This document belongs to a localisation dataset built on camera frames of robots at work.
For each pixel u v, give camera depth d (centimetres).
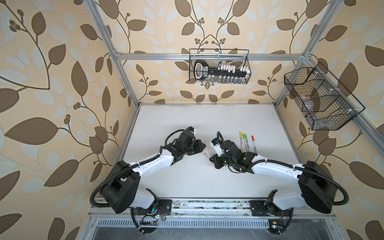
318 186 42
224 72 83
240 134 102
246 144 97
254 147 96
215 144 75
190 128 79
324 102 73
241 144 98
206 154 85
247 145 97
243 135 102
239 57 91
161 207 74
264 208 72
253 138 102
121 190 42
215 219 72
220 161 73
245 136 102
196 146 75
